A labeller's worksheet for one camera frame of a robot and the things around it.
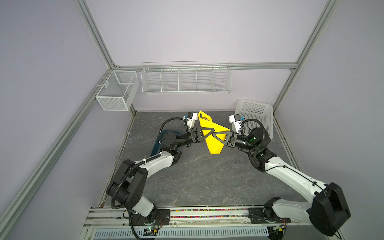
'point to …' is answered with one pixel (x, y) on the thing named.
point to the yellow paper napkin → (214, 145)
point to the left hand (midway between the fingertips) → (215, 135)
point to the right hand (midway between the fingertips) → (212, 137)
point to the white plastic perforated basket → (255, 114)
